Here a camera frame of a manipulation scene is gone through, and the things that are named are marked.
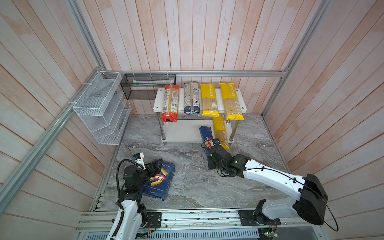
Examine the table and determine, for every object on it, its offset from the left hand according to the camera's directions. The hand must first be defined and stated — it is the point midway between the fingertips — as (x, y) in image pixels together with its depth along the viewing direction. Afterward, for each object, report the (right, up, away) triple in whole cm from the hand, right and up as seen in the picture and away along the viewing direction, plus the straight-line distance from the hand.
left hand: (158, 163), depth 83 cm
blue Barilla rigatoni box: (+1, -10, -4) cm, 11 cm away
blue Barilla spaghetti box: (+28, +15, +2) cm, 32 cm away
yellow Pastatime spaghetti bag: (+39, +18, +15) cm, 46 cm away
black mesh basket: (-14, +50, +20) cm, 55 cm away
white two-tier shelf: (+16, +20, +24) cm, 35 cm away
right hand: (+29, +4, -1) cm, 29 cm away
